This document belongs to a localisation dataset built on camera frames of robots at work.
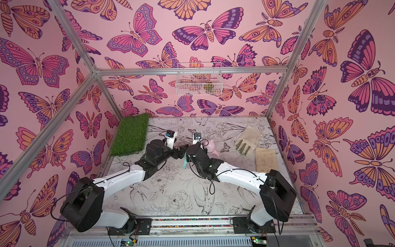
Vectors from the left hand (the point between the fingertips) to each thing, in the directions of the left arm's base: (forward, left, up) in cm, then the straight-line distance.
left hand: (184, 141), depth 84 cm
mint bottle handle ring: (-9, -1, -7) cm, 11 cm away
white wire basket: (+36, -8, +16) cm, 40 cm away
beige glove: (-1, -50, -19) cm, 54 cm away
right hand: (-3, -5, 0) cm, 6 cm away
